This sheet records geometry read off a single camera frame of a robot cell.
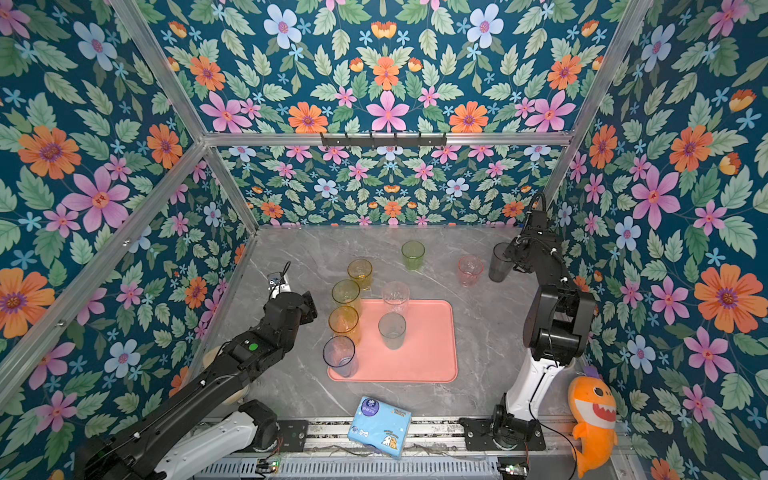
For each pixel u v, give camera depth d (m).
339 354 0.76
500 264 0.98
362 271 1.00
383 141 0.93
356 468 0.70
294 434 0.74
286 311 0.58
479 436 0.73
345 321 0.82
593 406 0.70
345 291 0.88
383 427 0.70
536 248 0.64
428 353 0.90
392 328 0.88
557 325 0.51
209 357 0.83
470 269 1.02
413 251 1.05
